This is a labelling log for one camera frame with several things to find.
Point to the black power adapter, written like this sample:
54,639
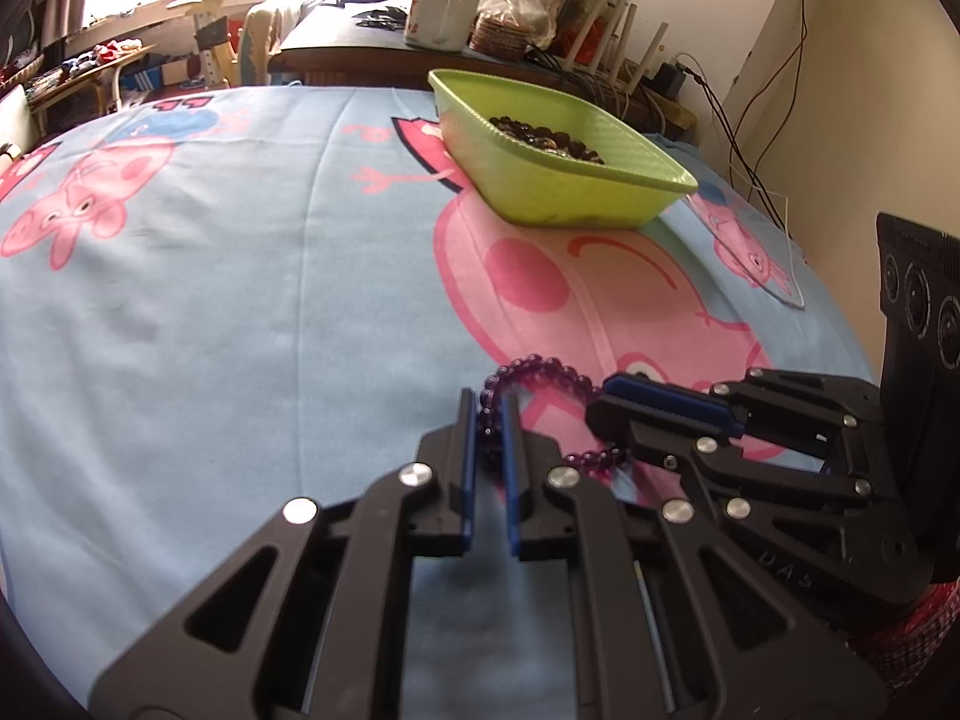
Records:
671,79

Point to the dark wooden desk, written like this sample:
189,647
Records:
352,52

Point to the wooden giraffe figure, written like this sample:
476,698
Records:
210,37

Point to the blue striped shoe box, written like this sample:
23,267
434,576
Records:
161,75

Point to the white router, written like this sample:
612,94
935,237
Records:
622,37

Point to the small wooden folding table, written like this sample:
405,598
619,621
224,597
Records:
90,79

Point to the white chair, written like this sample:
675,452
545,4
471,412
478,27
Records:
11,127

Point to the cartoon pig printed bed sheet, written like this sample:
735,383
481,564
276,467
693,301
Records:
225,277

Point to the heap of small clothes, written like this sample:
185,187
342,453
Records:
75,60

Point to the person's right forearm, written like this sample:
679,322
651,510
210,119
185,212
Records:
907,637

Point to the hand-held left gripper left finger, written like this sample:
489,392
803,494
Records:
466,480

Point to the white enamel mug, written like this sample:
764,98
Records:
439,19

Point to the green plastic basin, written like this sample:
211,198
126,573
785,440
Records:
555,187

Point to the clear plastic food bag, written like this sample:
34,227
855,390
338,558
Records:
514,26

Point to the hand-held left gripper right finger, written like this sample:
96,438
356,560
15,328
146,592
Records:
513,480

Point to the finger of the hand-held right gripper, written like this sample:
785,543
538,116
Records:
675,401
675,457

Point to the pale draped towel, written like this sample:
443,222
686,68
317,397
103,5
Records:
277,22

